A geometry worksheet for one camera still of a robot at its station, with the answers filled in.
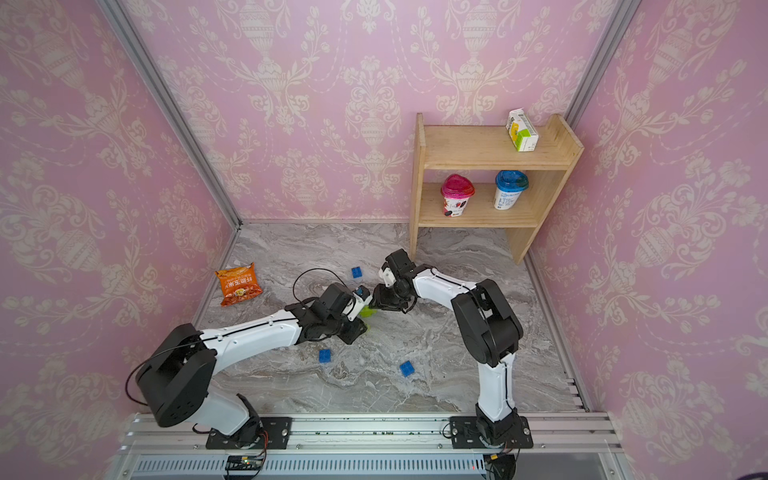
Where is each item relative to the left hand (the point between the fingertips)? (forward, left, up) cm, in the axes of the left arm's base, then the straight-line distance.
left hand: (363, 328), depth 87 cm
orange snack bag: (+15, +42, -1) cm, 45 cm away
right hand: (+8, -3, -1) cm, 9 cm away
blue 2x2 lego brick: (+22, +4, -3) cm, 22 cm away
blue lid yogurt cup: (+33, -43, +27) cm, 60 cm away
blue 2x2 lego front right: (-10, -13, -4) cm, 17 cm away
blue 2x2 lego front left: (-6, +11, -5) cm, 14 cm away
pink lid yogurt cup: (+30, -26, +27) cm, 48 cm away
